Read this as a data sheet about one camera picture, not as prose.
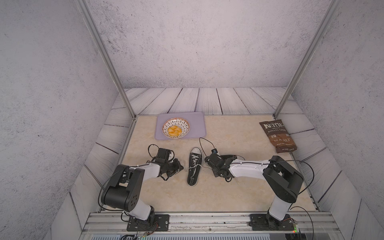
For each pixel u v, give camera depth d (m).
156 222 0.72
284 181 0.47
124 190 0.45
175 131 1.07
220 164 0.71
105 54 0.85
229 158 0.70
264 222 0.73
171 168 0.83
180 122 1.15
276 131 1.08
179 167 0.82
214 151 0.84
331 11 0.71
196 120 1.16
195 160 0.93
